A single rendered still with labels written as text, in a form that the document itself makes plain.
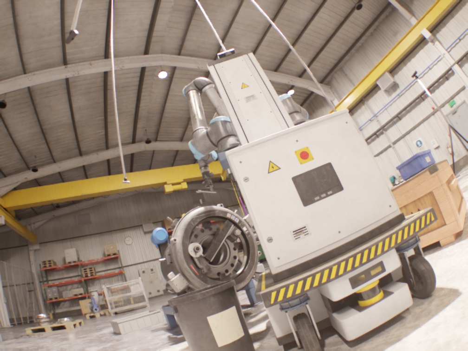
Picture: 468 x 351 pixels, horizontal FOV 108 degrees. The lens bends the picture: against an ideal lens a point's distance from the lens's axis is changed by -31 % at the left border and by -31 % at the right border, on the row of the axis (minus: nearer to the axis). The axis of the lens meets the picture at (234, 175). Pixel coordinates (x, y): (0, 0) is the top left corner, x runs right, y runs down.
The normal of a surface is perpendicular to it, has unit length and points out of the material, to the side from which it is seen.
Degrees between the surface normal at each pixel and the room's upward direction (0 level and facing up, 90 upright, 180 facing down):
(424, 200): 90
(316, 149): 90
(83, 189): 90
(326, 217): 90
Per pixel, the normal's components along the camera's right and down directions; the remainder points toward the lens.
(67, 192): 0.38, -0.46
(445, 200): -0.81, 0.09
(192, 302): -0.07, -0.28
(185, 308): -0.36, -0.16
